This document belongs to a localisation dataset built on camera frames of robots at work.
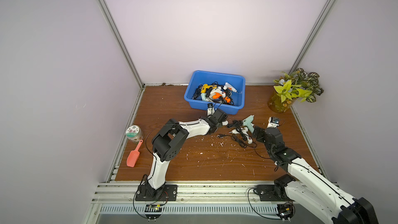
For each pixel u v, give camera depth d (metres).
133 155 0.85
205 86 1.14
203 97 1.05
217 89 1.07
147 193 0.64
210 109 0.87
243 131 0.93
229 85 1.12
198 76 1.12
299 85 0.91
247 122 0.98
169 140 0.52
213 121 0.76
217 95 1.06
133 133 0.86
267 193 0.72
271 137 0.61
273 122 0.71
